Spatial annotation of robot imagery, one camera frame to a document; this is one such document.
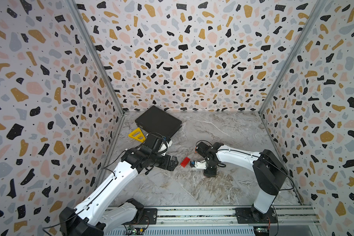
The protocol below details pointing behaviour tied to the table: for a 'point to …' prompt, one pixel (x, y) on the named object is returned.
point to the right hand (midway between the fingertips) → (208, 171)
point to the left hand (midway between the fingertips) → (171, 160)
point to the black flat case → (156, 120)
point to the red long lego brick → (185, 162)
